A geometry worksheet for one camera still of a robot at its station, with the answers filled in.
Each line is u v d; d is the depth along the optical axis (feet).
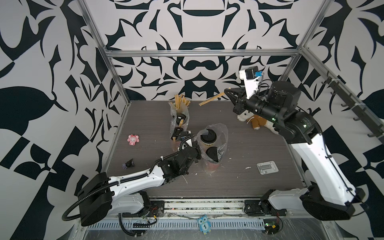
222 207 2.49
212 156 2.35
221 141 2.47
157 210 2.42
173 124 2.61
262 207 2.19
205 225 2.26
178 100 3.18
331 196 1.26
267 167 2.80
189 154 1.86
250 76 1.40
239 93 1.58
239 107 1.55
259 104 1.48
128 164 2.86
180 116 2.90
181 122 2.72
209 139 2.62
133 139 3.14
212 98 2.07
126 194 1.47
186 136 1.72
